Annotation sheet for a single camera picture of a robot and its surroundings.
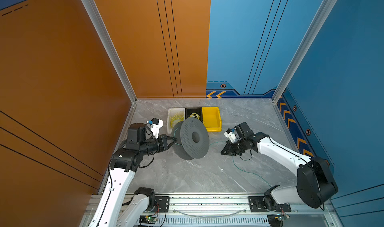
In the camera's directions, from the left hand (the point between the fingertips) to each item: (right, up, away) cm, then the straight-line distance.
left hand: (176, 139), depth 68 cm
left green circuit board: (-14, -39, +3) cm, 41 cm away
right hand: (+22, -10, +14) cm, 28 cm away
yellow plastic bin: (+20, +7, +41) cm, 46 cm away
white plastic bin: (-9, +12, +36) cm, 39 cm away
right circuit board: (+49, -37, +2) cm, 62 cm away
